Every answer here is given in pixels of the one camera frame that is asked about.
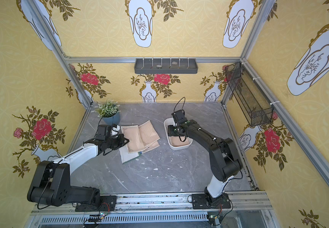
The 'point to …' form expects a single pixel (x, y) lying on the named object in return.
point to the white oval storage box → (168, 122)
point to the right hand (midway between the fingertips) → (171, 132)
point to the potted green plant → (109, 110)
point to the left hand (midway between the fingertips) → (131, 139)
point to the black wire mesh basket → (252, 103)
